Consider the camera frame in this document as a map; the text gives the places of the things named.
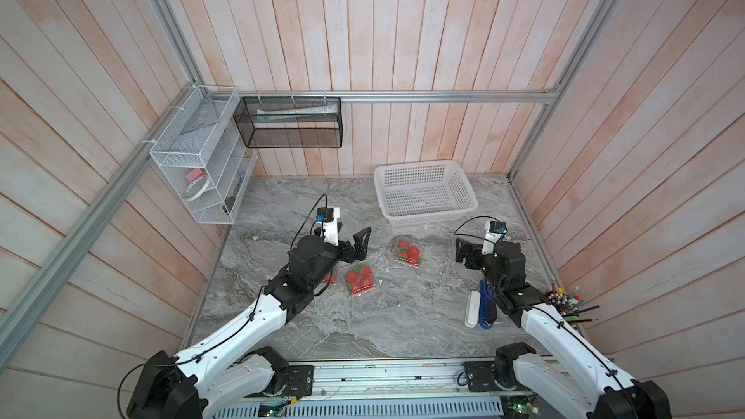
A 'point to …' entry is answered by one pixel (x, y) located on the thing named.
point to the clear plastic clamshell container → (359, 278)
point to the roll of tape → (196, 188)
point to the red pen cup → (569, 305)
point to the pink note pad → (193, 174)
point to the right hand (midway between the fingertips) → (471, 238)
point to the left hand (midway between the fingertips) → (357, 230)
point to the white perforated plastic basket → (413, 193)
